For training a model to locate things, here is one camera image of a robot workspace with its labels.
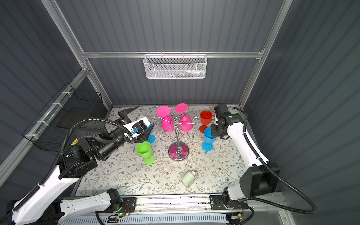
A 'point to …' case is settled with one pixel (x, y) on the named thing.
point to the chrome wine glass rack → (178, 150)
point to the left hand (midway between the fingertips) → (142, 113)
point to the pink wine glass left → (167, 123)
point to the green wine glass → (144, 148)
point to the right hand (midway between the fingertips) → (218, 132)
